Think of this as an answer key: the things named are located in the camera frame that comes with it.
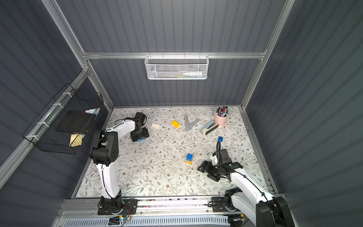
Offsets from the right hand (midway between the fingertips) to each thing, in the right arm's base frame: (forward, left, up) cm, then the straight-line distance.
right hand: (203, 173), depth 82 cm
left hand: (+25, +40, -1) cm, 48 cm away
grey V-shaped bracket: (+35, +8, -1) cm, 36 cm away
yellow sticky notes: (+3, +58, +32) cm, 66 cm away
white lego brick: (+35, +33, 0) cm, 49 cm away
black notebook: (+17, +68, +28) cm, 75 cm away
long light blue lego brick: (+20, +40, +4) cm, 45 cm away
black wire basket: (+6, +74, +33) cm, 81 cm away
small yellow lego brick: (+7, +9, -2) cm, 11 cm away
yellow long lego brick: (+38, +18, -1) cm, 42 cm away
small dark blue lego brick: (+8, +8, +4) cm, 12 cm away
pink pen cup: (+39, -15, +7) cm, 42 cm away
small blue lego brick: (+25, -14, -2) cm, 29 cm away
